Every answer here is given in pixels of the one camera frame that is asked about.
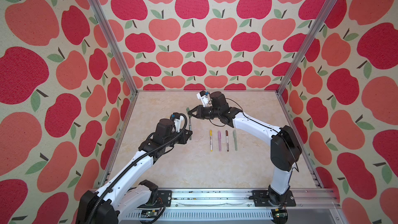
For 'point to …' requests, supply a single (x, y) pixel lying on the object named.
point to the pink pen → (219, 137)
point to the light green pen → (235, 139)
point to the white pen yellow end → (211, 140)
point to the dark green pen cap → (188, 110)
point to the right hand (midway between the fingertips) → (191, 112)
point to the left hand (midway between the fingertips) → (194, 133)
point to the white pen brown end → (227, 139)
